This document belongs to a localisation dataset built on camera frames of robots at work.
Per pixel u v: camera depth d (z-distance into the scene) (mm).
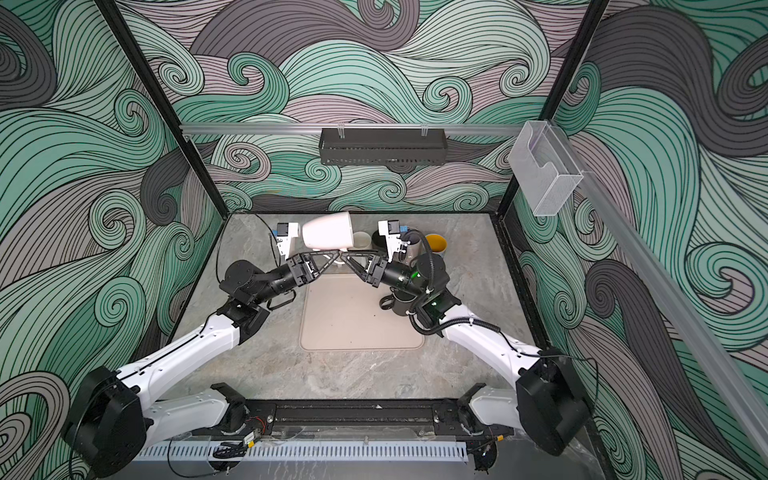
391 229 610
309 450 697
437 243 967
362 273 604
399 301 853
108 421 388
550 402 398
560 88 836
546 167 790
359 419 745
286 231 622
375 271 590
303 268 603
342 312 903
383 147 949
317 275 622
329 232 614
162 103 869
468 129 952
